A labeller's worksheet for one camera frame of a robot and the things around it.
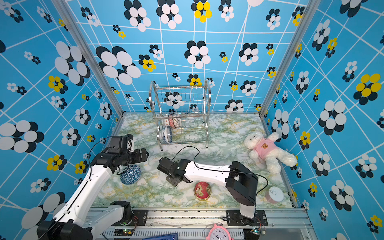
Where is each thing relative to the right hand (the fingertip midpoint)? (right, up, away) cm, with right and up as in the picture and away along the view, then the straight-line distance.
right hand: (176, 174), depth 82 cm
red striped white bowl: (-1, +29, +17) cm, 34 cm away
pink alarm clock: (+22, -22, -14) cm, 34 cm away
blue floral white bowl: (-7, +22, +8) cm, 24 cm away
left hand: (-18, +12, -2) cm, 22 cm away
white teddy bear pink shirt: (+54, +14, +6) cm, 56 cm away
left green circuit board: (-24, -25, -10) cm, 36 cm away
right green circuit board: (+38, -24, -12) cm, 47 cm away
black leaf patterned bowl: (-5, +29, +16) cm, 33 cm away
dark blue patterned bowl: (-27, -2, +5) cm, 27 cm away
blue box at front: (0, -22, -17) cm, 28 cm away
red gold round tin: (+15, -8, -3) cm, 17 cm away
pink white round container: (+52, -9, -6) cm, 53 cm away
